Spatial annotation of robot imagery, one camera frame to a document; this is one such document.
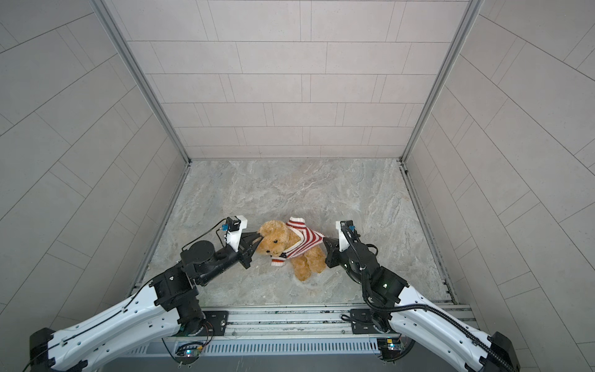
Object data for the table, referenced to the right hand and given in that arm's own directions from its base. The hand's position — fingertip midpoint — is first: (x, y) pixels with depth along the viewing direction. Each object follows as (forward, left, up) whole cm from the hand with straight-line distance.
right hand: (322, 243), depth 75 cm
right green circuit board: (-28, -18, -14) cm, 36 cm away
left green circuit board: (-26, +40, -10) cm, 49 cm away
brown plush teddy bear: (-2, +14, +10) cm, 17 cm away
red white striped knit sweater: (0, +4, +4) cm, 5 cm away
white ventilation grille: (-25, +18, -13) cm, 34 cm away
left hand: (-1, +16, +10) cm, 19 cm away
